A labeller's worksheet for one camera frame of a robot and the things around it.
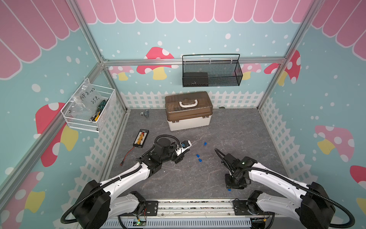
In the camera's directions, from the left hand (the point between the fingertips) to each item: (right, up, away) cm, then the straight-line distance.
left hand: (187, 149), depth 80 cm
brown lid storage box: (-1, +23, +11) cm, 26 cm away
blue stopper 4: (+24, -23, 0) cm, 33 cm away
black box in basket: (+6, +44, +14) cm, 47 cm away
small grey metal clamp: (-34, +23, +35) cm, 54 cm away
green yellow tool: (-46, +21, -7) cm, 51 cm away
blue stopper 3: (+9, -9, +11) cm, 17 cm away
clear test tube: (-10, -13, +9) cm, 19 cm away
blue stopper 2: (+7, -7, +14) cm, 17 cm away
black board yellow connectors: (-32, +4, +19) cm, 38 cm away
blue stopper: (+13, 0, +19) cm, 23 cm away
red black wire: (-41, -7, +14) cm, 44 cm away
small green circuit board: (-24, -36, -9) cm, 44 cm away
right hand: (+23, -20, -2) cm, 31 cm away
